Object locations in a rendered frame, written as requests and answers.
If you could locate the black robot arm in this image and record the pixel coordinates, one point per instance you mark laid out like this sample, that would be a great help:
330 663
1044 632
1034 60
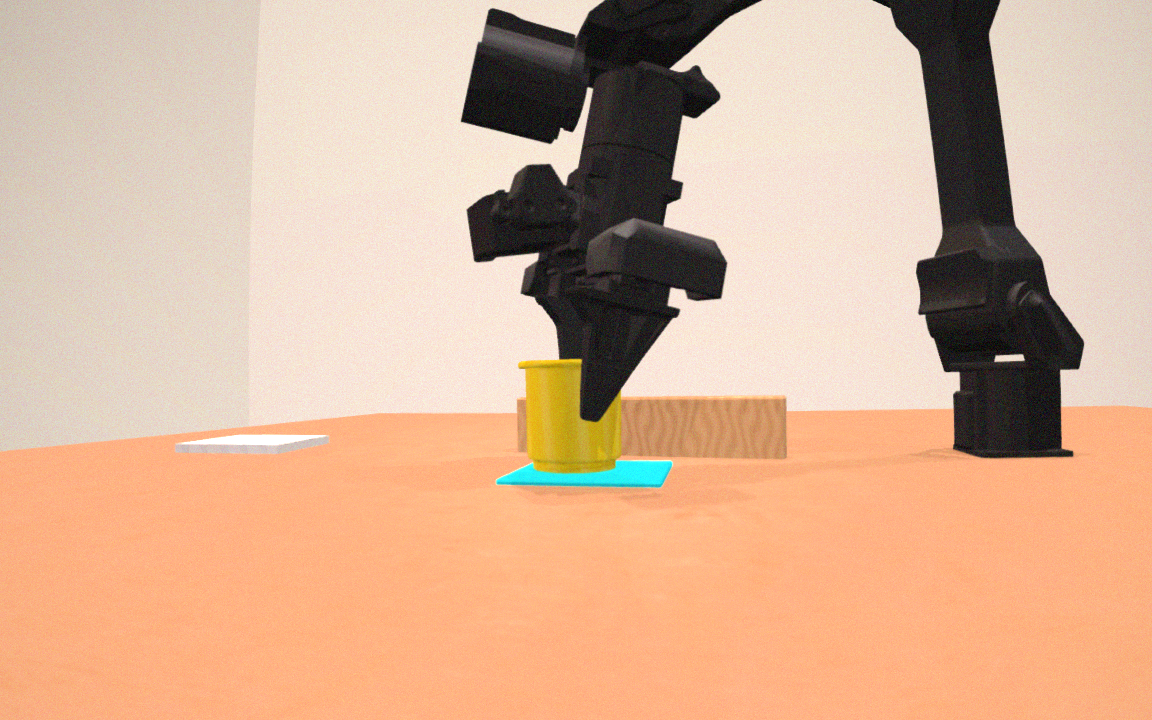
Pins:
983 294

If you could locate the tan wooden block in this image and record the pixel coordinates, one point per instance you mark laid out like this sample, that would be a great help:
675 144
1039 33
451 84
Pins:
722 427

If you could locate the white flat square pad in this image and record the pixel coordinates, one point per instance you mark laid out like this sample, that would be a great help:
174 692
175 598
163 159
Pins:
257 444

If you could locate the yellow cup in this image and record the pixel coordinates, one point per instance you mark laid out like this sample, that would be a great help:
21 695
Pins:
558 440

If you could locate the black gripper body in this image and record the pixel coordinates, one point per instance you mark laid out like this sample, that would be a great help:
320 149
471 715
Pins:
634 255

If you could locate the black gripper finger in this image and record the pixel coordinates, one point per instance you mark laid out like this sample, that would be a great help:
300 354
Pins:
618 331
569 326

